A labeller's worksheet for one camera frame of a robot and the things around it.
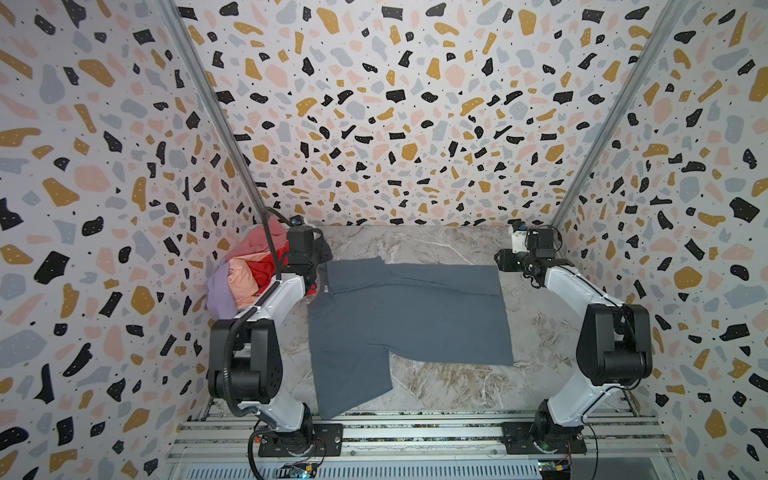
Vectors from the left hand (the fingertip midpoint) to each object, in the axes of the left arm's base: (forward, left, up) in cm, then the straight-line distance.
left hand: (323, 236), depth 90 cm
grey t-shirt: (-14, -11, -20) cm, 27 cm away
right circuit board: (-57, -59, -21) cm, 84 cm away
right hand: (-1, -54, -4) cm, 54 cm away
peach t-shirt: (-14, +21, -3) cm, 25 cm away
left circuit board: (-56, +2, -20) cm, 60 cm away
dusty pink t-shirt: (+9, +27, -10) cm, 30 cm away
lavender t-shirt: (-17, +29, -8) cm, 34 cm away
